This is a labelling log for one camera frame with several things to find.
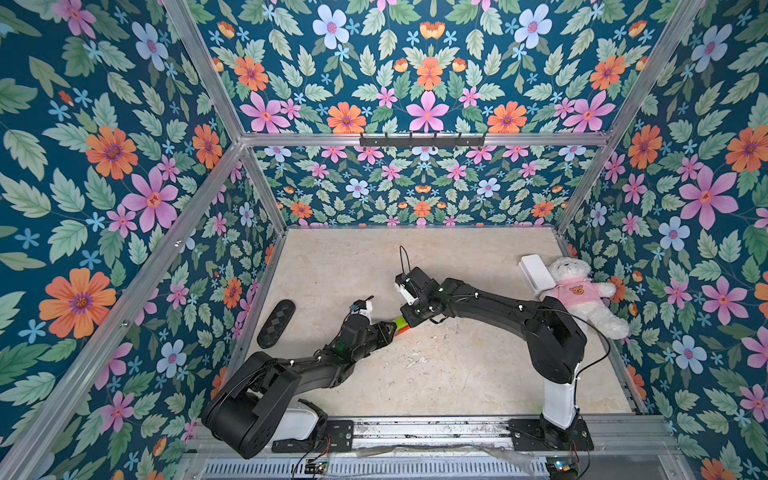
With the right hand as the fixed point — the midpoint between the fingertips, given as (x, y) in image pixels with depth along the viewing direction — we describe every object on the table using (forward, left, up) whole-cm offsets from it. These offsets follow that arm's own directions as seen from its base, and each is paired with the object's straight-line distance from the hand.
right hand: (408, 314), depth 89 cm
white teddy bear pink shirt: (+10, -53, +1) cm, 54 cm away
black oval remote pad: (-3, +41, -3) cm, 41 cm away
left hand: (-3, +3, -1) cm, 5 cm away
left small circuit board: (-38, +22, -9) cm, 45 cm away
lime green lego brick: (-4, +2, +1) cm, 5 cm away
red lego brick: (-4, +2, -3) cm, 5 cm away
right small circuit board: (-36, -38, -10) cm, 53 cm away
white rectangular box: (+17, -43, -2) cm, 47 cm away
